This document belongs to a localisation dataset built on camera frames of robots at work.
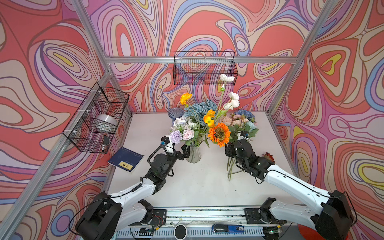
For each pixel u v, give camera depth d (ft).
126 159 3.04
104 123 2.30
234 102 2.26
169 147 2.10
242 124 3.18
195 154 3.17
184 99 2.17
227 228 2.19
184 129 2.30
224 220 2.41
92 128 2.39
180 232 2.15
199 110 2.30
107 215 1.33
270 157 2.89
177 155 2.27
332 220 1.26
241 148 1.90
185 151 2.29
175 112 3.11
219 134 1.89
